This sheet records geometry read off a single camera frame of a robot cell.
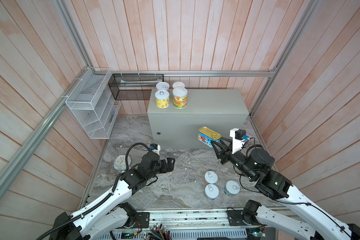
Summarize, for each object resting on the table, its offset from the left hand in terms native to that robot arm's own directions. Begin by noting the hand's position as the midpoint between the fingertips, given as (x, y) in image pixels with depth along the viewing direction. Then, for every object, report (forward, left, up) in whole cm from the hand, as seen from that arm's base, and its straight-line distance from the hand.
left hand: (168, 164), depth 78 cm
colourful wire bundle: (-30, +2, -2) cm, 30 cm away
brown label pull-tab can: (-4, -24, -9) cm, 26 cm away
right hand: (+1, -21, +21) cm, 30 cm away
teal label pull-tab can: (-9, -35, -10) cm, 37 cm away
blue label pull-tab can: (-11, -23, -9) cm, 27 cm away
